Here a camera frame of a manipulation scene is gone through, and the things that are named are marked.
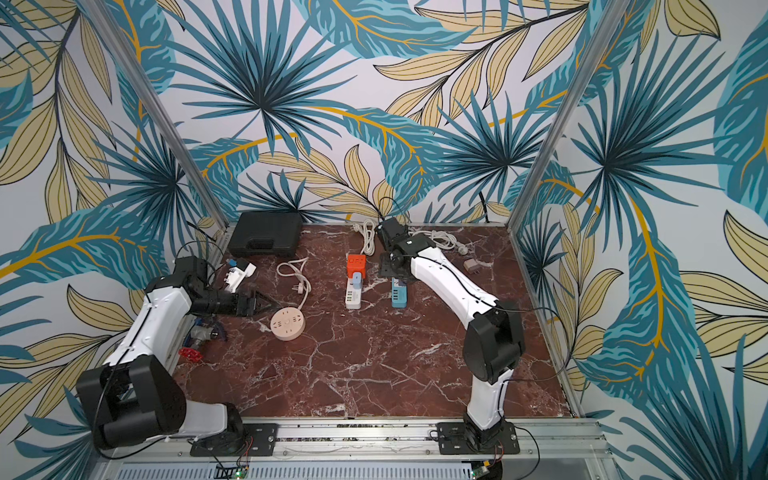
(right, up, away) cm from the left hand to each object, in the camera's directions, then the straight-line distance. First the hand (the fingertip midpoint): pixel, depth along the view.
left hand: (264, 308), depth 79 cm
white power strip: (+21, +2, +19) cm, 29 cm away
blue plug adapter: (+23, +6, +17) cm, 29 cm away
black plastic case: (-15, +23, +40) cm, 48 cm away
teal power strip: (+36, +2, +19) cm, 41 cm away
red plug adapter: (+22, +11, +18) cm, 31 cm away
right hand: (+35, +10, +9) cm, 38 cm away
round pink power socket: (+3, -7, +12) cm, 14 cm away
